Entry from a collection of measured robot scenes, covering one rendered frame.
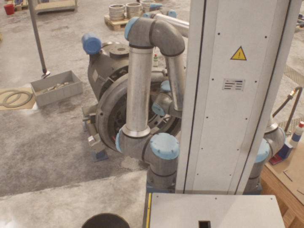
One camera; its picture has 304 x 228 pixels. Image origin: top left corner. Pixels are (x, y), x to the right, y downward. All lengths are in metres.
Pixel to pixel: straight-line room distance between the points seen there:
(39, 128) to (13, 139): 0.31
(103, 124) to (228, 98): 1.09
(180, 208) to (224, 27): 0.73
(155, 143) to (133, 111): 0.19
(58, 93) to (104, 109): 1.69
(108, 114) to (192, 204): 0.92
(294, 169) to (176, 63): 1.20
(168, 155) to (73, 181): 1.28
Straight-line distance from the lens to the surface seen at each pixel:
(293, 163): 2.05
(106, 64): 2.24
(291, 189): 1.88
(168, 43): 1.12
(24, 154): 2.82
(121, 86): 1.75
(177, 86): 1.33
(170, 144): 1.32
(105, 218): 1.75
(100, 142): 1.98
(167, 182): 1.43
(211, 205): 1.17
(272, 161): 1.99
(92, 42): 2.32
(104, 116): 1.81
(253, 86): 0.97
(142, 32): 1.15
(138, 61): 1.19
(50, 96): 3.41
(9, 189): 2.55
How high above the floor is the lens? 1.79
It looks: 36 degrees down
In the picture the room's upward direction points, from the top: straight up
